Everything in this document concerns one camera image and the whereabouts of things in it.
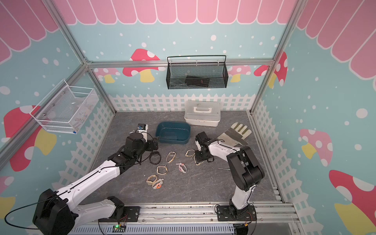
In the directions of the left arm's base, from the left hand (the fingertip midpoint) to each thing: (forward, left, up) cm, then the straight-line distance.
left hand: (151, 139), depth 83 cm
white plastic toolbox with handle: (+27, -28, -6) cm, 40 cm away
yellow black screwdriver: (-10, -43, -17) cm, 47 cm away
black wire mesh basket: (+43, -14, +13) cm, 47 cm away
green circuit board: (-41, +13, -20) cm, 47 cm away
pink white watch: (-10, -17, -15) cm, 25 cm away
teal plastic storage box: (+17, -9, -17) cm, 26 cm away
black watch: (-3, +1, -18) cm, 18 cm away
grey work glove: (+16, -54, -17) cm, 59 cm away
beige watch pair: (-2, -23, -16) cm, 28 cm away
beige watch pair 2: (-7, -27, -16) cm, 33 cm away
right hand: (-2, -28, -17) cm, 33 cm away
